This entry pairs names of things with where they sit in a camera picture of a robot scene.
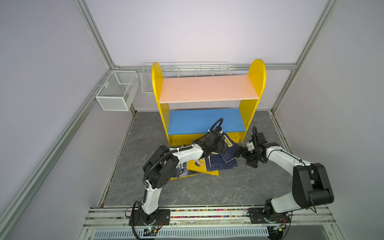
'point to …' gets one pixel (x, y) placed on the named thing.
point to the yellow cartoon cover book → (199, 165)
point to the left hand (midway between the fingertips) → (221, 145)
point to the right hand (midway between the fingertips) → (240, 159)
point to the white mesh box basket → (118, 90)
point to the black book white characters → (180, 173)
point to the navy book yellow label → (231, 148)
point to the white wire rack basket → (182, 69)
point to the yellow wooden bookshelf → (193, 107)
